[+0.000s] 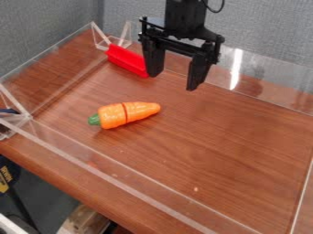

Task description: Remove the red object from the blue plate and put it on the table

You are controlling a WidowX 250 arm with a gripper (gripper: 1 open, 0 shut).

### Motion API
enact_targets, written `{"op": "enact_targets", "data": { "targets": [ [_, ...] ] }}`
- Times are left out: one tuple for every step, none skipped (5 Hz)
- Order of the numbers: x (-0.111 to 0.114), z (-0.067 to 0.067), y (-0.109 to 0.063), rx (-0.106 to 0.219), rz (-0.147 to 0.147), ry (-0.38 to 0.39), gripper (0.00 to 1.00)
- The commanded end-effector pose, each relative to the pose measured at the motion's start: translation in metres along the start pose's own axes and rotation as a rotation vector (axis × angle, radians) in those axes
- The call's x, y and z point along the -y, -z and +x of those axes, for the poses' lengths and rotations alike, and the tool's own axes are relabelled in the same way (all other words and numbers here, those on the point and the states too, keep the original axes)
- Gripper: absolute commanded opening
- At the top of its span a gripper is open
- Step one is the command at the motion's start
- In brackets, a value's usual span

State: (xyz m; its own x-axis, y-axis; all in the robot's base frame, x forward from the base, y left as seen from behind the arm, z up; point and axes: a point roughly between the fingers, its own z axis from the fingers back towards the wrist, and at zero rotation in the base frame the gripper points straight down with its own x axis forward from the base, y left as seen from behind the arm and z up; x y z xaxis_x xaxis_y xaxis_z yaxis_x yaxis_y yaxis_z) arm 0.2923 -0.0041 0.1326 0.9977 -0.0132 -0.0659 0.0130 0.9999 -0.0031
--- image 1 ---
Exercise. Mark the orange toy carrot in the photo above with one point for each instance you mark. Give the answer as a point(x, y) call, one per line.
point(118, 114)

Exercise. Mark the clear acrylic tray enclosure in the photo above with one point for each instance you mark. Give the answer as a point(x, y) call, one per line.
point(220, 164)

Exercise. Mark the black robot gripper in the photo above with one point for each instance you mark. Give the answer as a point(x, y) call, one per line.
point(181, 32)

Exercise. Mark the wooden block under table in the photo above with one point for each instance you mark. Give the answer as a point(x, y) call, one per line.
point(85, 221)

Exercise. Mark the blue yellow clamp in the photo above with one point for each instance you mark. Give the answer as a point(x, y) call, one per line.
point(10, 169)

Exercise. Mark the red plastic block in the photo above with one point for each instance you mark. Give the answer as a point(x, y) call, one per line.
point(127, 60)

